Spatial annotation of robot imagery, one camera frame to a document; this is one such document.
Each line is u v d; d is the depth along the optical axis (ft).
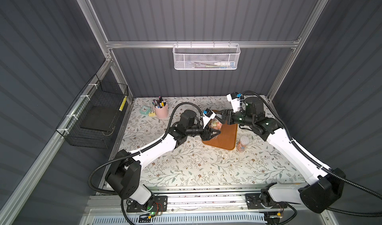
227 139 3.17
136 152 1.52
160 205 2.37
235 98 2.14
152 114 3.63
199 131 2.23
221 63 2.95
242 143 2.73
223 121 2.14
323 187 1.24
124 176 1.40
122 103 2.70
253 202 2.41
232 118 2.11
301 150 1.47
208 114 2.19
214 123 2.42
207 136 2.24
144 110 3.65
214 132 2.37
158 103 3.32
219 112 2.12
